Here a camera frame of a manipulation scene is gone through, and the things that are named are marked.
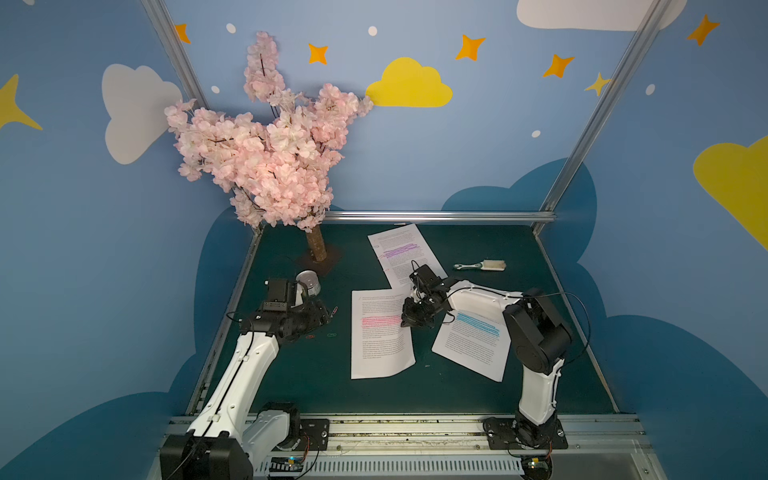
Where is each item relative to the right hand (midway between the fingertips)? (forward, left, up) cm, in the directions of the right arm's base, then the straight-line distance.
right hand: (403, 321), depth 92 cm
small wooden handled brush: (+25, -29, -1) cm, 39 cm away
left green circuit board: (-38, +28, -5) cm, 48 cm away
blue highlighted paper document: (-1, -23, -3) cm, 23 cm away
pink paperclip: (+4, +23, -3) cm, 23 cm away
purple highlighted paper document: (+32, +3, -3) cm, 33 cm away
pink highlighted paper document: (-7, +7, -3) cm, 10 cm away
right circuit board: (-35, -34, -6) cm, 49 cm away
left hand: (-5, +24, +11) cm, 26 cm away
